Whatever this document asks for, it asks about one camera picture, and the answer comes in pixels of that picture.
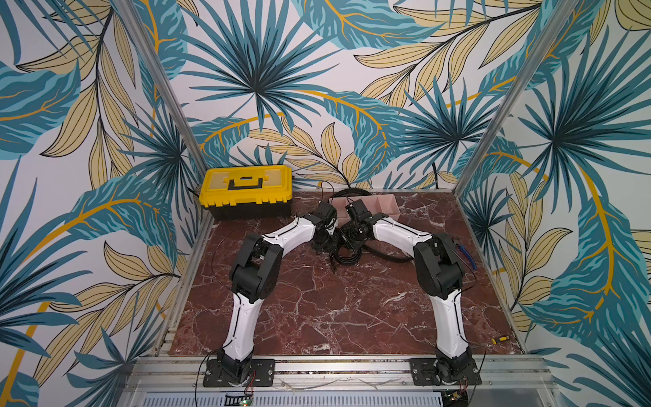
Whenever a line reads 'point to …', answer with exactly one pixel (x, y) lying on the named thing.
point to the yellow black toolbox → (247, 192)
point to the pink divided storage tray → (375, 203)
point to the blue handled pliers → (468, 256)
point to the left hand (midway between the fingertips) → (335, 250)
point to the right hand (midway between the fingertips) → (336, 237)
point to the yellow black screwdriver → (500, 339)
